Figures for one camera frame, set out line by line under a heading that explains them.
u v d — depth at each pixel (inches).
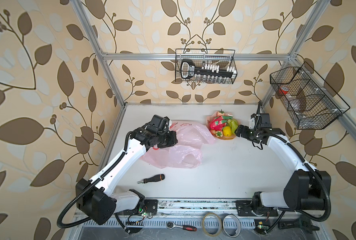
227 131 37.9
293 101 27.8
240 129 31.0
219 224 27.1
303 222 27.6
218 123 37.9
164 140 25.2
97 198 15.0
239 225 27.8
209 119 41.4
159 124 23.0
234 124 37.6
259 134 24.4
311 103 28.9
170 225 27.3
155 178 32.5
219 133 37.7
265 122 25.8
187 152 27.8
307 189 16.2
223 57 35.9
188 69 33.3
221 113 41.2
